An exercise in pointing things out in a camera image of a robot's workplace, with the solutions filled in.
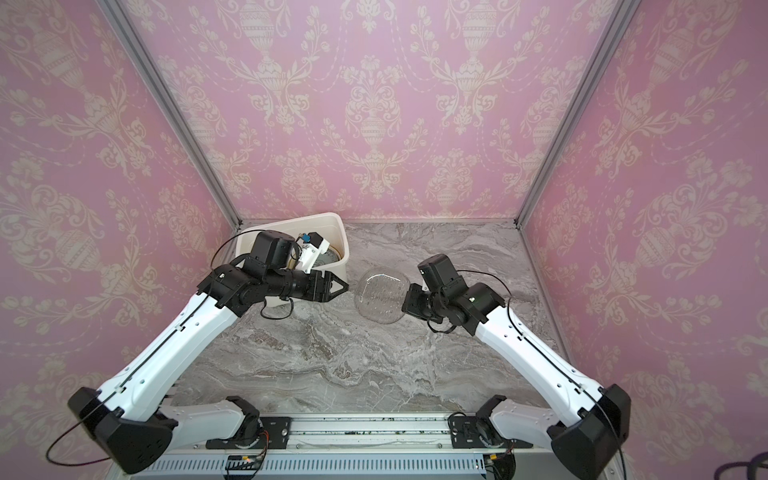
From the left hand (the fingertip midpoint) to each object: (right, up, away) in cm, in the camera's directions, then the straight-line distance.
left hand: (340, 288), depth 69 cm
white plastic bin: (-9, +17, +30) cm, 35 cm away
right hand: (+15, -5, +5) cm, 16 cm away
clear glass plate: (+9, -3, +7) cm, 12 cm away
